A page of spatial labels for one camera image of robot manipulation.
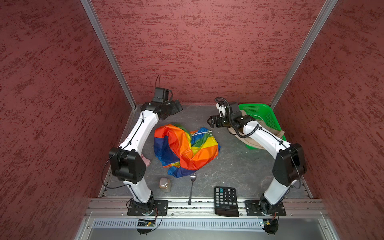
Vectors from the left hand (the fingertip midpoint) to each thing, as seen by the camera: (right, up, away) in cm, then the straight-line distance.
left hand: (176, 112), depth 85 cm
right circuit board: (+47, -56, -15) cm, 75 cm away
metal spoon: (+10, -38, -2) cm, 39 cm away
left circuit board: (-13, -56, -13) cm, 59 cm away
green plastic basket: (+63, 0, +24) cm, 68 cm away
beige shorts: (+31, -11, -22) cm, 39 cm away
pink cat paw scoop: (-18, -29, +2) cm, 35 cm away
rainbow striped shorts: (+4, -22, -4) cm, 23 cm away
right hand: (+21, -7, +3) cm, 22 cm away
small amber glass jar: (-4, -37, -13) cm, 40 cm away
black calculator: (+27, -47, -11) cm, 55 cm away
